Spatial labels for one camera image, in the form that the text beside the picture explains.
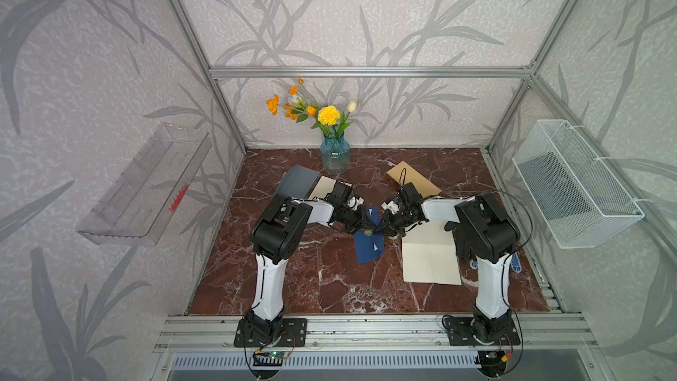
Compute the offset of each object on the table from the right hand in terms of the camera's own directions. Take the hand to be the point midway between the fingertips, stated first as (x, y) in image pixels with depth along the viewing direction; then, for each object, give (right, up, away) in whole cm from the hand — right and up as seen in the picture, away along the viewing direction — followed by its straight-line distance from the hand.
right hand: (374, 231), depth 94 cm
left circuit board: (-30, -30, -22) cm, 48 cm away
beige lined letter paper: (0, -4, -7) cm, 8 cm away
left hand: (+1, +2, -1) cm, 2 cm away
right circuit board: (+31, -31, -22) cm, 49 cm away
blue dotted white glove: (+47, -9, -7) cm, 48 cm away
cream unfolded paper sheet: (+19, -6, -5) cm, 20 cm away
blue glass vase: (-15, +29, +11) cm, 34 cm away
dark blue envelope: (-1, -3, -3) cm, 5 cm away
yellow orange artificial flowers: (-27, +46, +7) cm, 54 cm away
